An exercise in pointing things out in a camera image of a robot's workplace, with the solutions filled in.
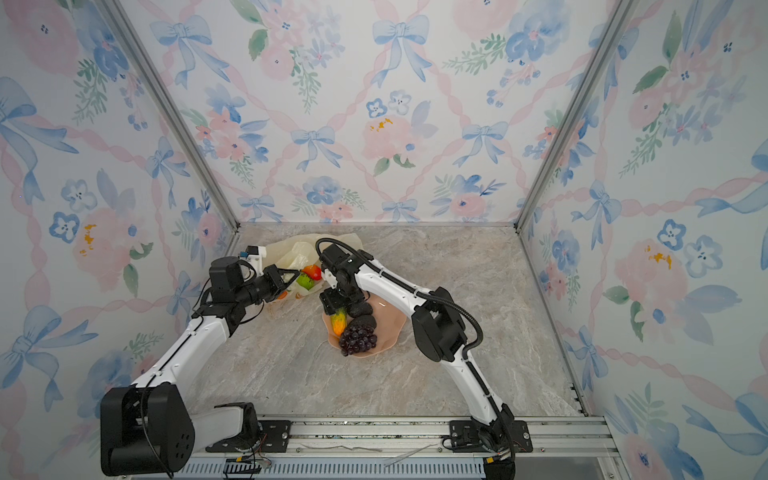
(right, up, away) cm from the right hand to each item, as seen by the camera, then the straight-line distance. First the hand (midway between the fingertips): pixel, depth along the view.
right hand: (338, 304), depth 91 cm
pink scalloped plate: (+16, -6, 0) cm, 17 cm away
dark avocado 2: (+8, -5, -1) cm, 9 cm away
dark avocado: (+6, -1, 0) cm, 7 cm away
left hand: (-9, +11, -9) cm, 16 cm away
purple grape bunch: (+6, -8, -9) cm, 14 cm away
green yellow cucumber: (+1, -4, -4) cm, 6 cm away
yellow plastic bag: (-10, +16, -8) cm, 20 cm away
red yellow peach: (-10, +10, +10) cm, 17 cm away
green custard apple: (-12, +7, +6) cm, 15 cm away
